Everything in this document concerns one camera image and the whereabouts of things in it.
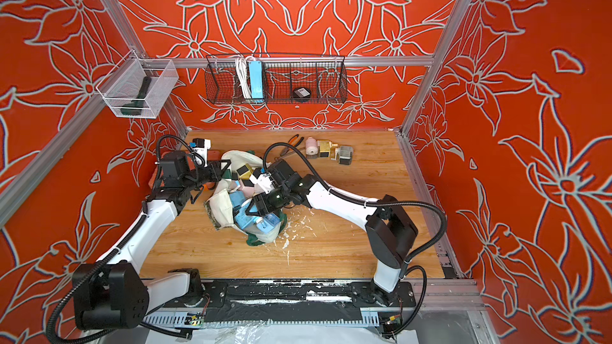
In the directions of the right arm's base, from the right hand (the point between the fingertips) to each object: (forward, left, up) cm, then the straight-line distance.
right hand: (252, 205), depth 75 cm
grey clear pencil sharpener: (+31, -34, -12) cm, 48 cm away
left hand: (+14, +10, +5) cm, 18 cm away
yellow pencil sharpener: (+35, -27, -12) cm, 46 cm away
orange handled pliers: (+44, -11, -15) cm, 48 cm away
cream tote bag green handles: (+1, +11, 0) cm, 11 cm away
